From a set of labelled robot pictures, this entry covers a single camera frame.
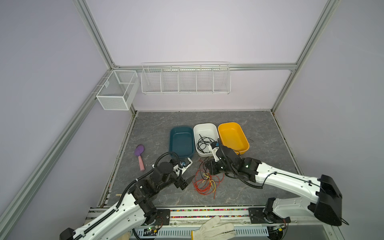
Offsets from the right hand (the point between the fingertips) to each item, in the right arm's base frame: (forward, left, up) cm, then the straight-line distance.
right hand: (205, 166), depth 75 cm
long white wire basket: (+55, +12, +16) cm, 58 cm away
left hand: (-2, +9, 0) cm, 9 cm away
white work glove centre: (-26, -1, -15) cm, 30 cm away
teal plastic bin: (+24, +15, -13) cm, 31 cm away
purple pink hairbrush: (+16, +43, -13) cm, 48 cm away
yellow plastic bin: (+30, -20, -14) cm, 38 cm away
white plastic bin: (+30, -1, -14) cm, 34 cm away
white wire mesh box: (+49, +58, +12) cm, 76 cm away
